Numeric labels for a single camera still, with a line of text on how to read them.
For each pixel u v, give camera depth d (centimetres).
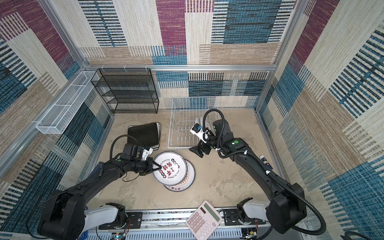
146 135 102
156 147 97
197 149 66
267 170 44
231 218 73
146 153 79
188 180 85
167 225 73
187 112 115
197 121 90
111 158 71
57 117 72
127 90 110
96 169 90
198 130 65
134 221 73
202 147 67
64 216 40
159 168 81
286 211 40
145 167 74
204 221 71
